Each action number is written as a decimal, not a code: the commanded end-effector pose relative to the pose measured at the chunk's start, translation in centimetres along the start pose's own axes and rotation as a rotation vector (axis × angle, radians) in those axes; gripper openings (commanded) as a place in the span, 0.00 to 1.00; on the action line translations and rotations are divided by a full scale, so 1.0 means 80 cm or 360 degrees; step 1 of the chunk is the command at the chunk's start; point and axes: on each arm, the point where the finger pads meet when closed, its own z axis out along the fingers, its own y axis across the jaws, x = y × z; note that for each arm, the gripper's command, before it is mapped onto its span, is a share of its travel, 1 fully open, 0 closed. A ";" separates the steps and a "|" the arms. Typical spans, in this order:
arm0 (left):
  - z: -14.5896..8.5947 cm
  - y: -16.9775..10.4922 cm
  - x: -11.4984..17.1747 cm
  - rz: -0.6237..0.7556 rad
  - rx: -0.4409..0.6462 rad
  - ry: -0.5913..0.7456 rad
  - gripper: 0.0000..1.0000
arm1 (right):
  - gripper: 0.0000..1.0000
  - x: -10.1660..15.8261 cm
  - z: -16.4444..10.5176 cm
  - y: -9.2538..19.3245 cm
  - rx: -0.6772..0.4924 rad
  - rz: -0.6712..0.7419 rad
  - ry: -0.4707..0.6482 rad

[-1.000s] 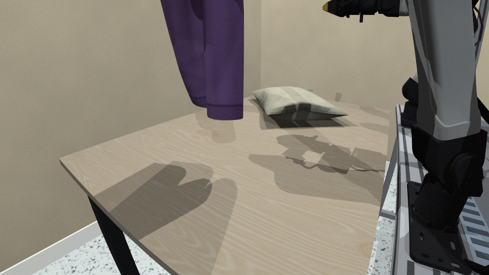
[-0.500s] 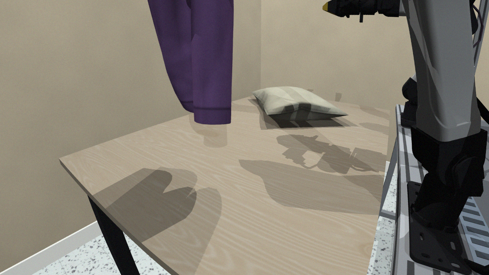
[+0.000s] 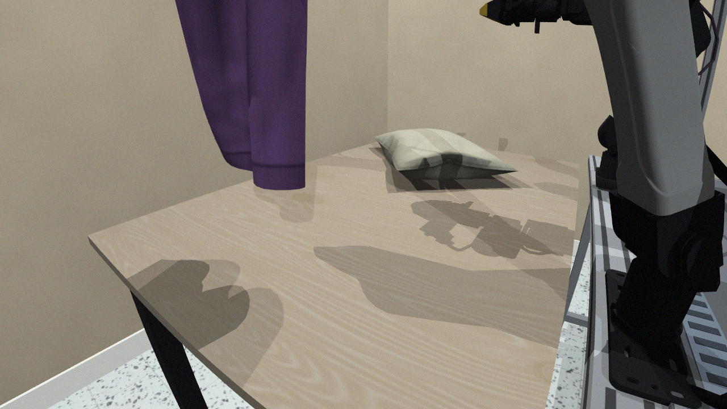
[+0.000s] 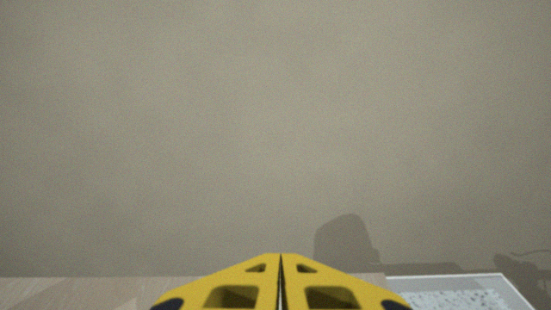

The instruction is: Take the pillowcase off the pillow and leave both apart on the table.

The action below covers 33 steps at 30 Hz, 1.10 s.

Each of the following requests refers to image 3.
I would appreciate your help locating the purple cloth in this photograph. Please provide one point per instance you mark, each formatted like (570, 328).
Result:
(249, 63)

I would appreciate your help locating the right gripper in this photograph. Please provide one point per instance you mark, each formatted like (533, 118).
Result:
(514, 11)

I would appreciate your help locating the cream pillow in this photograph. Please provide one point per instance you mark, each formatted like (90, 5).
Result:
(439, 155)

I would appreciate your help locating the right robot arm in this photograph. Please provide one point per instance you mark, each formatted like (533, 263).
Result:
(576, 12)

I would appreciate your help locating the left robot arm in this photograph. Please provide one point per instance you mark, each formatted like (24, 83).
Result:
(665, 208)

